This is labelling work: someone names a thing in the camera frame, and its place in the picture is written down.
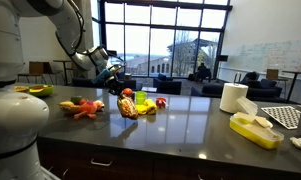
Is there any black white checkerboard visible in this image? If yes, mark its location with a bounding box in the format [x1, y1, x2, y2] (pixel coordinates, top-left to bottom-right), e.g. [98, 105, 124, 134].
[260, 105, 301, 130]

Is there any silver drawer handle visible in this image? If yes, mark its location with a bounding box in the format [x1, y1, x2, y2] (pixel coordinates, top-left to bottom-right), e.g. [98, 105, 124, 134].
[90, 157, 113, 167]

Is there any yellow plate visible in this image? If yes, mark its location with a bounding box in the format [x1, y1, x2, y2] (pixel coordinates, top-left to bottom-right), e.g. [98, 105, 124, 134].
[13, 85, 31, 94]

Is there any white paper towel roll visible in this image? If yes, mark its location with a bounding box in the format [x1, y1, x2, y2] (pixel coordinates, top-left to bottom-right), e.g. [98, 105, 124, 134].
[219, 82, 249, 115]

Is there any seated person at window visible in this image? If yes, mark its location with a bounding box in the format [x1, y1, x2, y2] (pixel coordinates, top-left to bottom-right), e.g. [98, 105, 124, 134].
[194, 62, 213, 83]

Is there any dark blue corner sofa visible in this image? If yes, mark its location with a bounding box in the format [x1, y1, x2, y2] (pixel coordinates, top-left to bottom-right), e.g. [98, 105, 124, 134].
[190, 78, 288, 104]

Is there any yellow toy banana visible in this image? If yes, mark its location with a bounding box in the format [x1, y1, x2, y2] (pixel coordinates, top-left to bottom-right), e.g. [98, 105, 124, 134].
[58, 101, 81, 115]

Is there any brown cardboard box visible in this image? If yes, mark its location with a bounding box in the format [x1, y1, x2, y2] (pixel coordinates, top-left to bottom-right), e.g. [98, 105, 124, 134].
[265, 68, 280, 81]

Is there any dark chair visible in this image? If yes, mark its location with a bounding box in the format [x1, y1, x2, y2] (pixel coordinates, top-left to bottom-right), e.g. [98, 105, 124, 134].
[43, 61, 65, 85]

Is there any wooden chair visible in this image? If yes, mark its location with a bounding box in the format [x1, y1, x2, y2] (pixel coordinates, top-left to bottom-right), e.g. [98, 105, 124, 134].
[17, 61, 46, 85]

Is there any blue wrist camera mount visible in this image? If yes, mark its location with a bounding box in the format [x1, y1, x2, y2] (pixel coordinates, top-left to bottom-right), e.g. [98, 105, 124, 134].
[91, 67, 112, 85]

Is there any yellow toy corn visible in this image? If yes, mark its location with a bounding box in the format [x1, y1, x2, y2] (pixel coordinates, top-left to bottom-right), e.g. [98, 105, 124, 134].
[143, 98, 158, 115]

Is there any orange toy ball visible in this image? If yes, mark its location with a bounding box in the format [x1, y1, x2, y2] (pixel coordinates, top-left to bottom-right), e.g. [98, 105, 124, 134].
[122, 87, 134, 97]

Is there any red toy piece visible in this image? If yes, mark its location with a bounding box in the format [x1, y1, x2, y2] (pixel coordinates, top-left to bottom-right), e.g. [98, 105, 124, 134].
[155, 97, 169, 109]

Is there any metal paper towel holder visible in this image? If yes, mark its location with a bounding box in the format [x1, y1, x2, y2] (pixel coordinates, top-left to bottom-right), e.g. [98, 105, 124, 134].
[233, 72, 243, 86]

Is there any crumpled white tissue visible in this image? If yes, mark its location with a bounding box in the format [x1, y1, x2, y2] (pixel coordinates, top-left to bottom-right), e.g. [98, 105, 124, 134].
[289, 136, 301, 151]

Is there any green bowl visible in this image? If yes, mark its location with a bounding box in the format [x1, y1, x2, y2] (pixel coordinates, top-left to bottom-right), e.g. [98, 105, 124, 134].
[28, 84, 55, 98]

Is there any long dark blue sofa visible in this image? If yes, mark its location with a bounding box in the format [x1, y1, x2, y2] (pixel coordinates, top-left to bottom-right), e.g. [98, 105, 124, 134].
[72, 77, 138, 91]

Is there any tall black table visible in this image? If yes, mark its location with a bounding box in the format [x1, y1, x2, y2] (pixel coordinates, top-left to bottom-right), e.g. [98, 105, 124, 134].
[281, 70, 301, 103]

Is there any beige cloth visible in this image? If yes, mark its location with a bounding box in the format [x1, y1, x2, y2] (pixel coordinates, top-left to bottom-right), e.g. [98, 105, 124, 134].
[234, 112, 282, 142]

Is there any dark blue armchair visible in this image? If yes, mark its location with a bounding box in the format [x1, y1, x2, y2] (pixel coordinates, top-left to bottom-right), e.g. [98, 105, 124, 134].
[152, 73, 183, 96]

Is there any green translucent cup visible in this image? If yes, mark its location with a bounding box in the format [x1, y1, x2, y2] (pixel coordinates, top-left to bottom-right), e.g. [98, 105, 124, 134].
[135, 91, 147, 106]

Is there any green toy apple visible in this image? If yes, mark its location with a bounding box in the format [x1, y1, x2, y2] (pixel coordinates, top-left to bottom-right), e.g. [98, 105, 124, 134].
[70, 95, 83, 105]

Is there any clear plastic lid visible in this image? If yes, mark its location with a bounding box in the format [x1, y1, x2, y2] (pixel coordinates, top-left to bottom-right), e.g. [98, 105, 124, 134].
[236, 96, 259, 117]

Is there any tall dark table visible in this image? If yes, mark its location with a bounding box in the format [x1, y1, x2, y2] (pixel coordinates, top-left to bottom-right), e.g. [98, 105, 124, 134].
[52, 59, 73, 87]

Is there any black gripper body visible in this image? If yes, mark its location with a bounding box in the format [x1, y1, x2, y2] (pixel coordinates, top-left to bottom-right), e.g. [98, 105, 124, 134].
[103, 64, 126, 90]

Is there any small coffee table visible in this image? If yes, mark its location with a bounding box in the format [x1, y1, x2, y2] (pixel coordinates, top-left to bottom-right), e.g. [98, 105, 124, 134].
[141, 86, 158, 94]

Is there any orange toy carrot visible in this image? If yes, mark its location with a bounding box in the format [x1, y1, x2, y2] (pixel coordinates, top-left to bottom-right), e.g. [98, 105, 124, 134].
[73, 99, 106, 121]

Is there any yellow plastic container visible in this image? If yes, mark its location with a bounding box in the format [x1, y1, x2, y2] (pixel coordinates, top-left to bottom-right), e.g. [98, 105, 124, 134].
[229, 114, 285, 150]

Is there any dark wooden cabinet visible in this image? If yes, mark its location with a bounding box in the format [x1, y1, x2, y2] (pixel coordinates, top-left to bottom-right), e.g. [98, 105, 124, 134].
[36, 136, 301, 180]

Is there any orange snack packet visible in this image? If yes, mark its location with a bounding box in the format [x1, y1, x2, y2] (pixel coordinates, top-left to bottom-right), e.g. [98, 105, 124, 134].
[116, 94, 139, 120]

